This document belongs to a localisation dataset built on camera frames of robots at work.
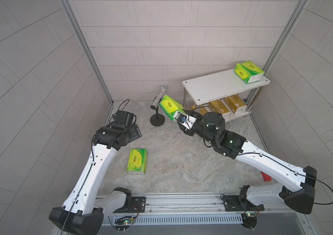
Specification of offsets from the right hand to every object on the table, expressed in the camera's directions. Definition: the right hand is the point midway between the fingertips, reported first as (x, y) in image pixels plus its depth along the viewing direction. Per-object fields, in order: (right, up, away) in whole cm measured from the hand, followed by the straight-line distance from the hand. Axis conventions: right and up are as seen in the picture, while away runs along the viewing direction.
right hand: (179, 113), depth 65 cm
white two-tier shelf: (+24, +17, +19) cm, 35 cm away
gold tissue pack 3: (+16, +2, +29) cm, 34 cm away
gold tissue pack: (+40, +6, +33) cm, 52 cm away
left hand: (-22, -10, +8) cm, 26 cm away
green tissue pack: (-23, -26, +14) cm, 38 cm away
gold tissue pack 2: (+28, +3, +31) cm, 42 cm away
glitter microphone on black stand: (-14, -5, +39) cm, 42 cm away
